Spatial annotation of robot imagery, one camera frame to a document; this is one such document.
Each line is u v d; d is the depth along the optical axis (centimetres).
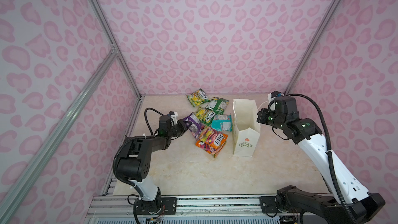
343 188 38
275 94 64
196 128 93
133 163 47
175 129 82
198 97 115
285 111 52
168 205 74
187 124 90
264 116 64
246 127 86
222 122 101
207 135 92
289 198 61
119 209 74
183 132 84
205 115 104
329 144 44
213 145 88
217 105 110
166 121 74
